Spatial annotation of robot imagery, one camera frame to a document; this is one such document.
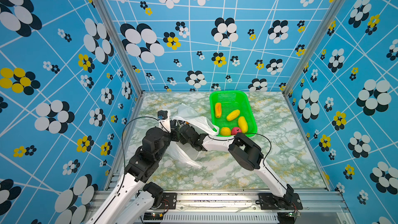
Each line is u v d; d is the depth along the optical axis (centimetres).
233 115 102
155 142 48
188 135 77
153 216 72
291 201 63
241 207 72
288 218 66
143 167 48
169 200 74
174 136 61
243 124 96
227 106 112
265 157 59
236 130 92
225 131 91
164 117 56
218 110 104
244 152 59
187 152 88
